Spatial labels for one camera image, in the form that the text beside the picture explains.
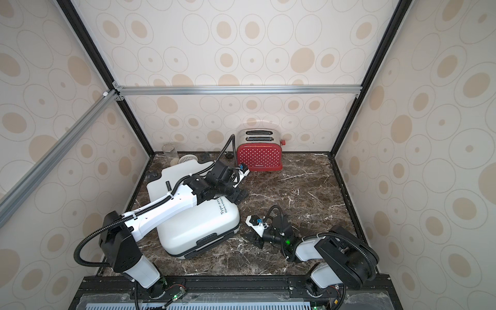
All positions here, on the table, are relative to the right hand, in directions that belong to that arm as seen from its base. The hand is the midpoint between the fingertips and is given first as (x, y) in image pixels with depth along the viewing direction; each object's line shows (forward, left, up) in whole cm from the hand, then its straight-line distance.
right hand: (250, 227), depth 83 cm
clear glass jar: (+37, +45, +9) cm, 59 cm away
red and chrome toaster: (+38, -3, +10) cm, 40 cm away
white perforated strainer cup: (+42, +40, -1) cm, 58 cm away
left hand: (+11, +2, +14) cm, 17 cm away
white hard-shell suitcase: (-5, +15, +12) cm, 20 cm away
